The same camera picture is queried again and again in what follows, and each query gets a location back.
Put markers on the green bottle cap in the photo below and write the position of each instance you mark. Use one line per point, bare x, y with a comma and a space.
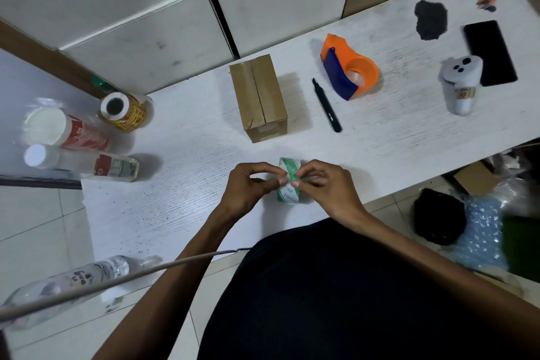
101, 83

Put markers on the brown wooden beam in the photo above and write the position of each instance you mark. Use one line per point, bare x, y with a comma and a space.
42, 56

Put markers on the person's right hand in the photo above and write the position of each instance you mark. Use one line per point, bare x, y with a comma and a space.
333, 191

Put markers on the dark green item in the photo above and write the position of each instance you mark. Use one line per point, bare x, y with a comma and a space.
523, 250

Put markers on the yellow label roll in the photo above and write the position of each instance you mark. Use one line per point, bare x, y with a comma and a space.
133, 115

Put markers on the clear plastic water bottle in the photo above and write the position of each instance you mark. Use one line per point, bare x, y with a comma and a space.
84, 275

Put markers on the stack of white boxes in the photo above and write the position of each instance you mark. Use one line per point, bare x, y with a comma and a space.
126, 1

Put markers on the red canister white lid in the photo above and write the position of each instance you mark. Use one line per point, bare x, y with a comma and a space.
46, 125

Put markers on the transparent tape roll green core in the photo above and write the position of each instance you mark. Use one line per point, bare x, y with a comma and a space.
289, 195

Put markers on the black crumpled lump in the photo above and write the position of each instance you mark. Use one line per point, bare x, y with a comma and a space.
431, 20

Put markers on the black bag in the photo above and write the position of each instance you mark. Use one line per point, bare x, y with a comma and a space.
438, 216

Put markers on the chrome strip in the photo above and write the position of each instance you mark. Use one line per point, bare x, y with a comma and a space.
210, 1

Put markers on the person's black clothing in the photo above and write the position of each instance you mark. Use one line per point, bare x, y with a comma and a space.
337, 300

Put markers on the person's left forearm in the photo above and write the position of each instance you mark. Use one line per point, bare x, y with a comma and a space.
168, 288

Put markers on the small colourful trinket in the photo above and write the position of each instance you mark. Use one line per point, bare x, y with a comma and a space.
487, 3

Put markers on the person's left hand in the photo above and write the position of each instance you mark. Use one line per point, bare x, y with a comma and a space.
244, 191

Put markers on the black smartphone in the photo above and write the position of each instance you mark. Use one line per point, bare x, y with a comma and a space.
489, 54

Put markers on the bubble wrap sheet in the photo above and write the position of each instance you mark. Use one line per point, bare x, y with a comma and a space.
481, 237

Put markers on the orange blue tape dispenser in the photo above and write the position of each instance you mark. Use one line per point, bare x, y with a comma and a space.
337, 45

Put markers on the black utility knife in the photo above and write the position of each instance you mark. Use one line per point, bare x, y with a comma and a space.
327, 105

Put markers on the dark metal rail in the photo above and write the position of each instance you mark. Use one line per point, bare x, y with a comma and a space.
38, 183

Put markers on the clear bottle white cap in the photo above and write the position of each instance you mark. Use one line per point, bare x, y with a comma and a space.
84, 163

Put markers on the white handheld controller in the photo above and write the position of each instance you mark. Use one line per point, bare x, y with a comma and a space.
464, 98

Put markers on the brown cardboard box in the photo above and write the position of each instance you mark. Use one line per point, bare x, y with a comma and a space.
257, 94

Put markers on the person's right forearm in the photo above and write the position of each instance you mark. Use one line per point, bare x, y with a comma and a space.
443, 279

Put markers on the clear plastic bag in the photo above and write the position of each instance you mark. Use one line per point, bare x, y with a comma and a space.
514, 195

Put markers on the flat cardboard piece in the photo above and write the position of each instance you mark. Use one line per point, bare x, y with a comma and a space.
474, 178

